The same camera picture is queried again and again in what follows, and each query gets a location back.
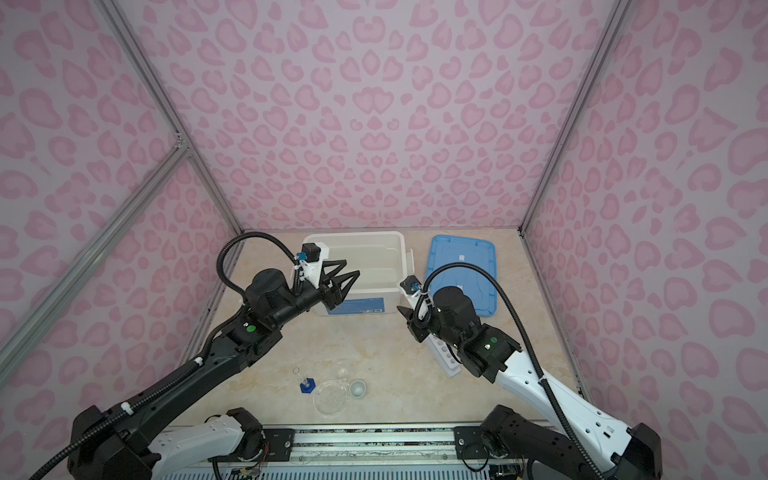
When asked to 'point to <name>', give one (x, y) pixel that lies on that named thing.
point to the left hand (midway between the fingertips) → (352, 263)
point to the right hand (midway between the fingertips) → (405, 301)
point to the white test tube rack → (448, 362)
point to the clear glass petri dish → (330, 398)
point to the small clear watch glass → (343, 373)
